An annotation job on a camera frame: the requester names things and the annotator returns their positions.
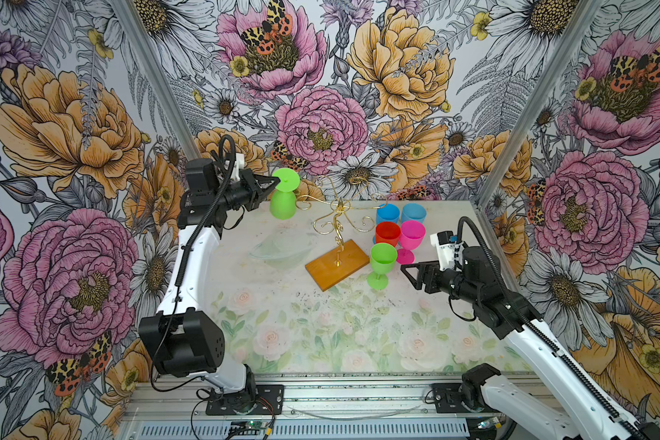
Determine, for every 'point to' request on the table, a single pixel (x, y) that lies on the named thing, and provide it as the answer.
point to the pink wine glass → (412, 234)
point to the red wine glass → (388, 232)
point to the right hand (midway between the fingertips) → (411, 275)
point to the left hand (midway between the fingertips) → (282, 186)
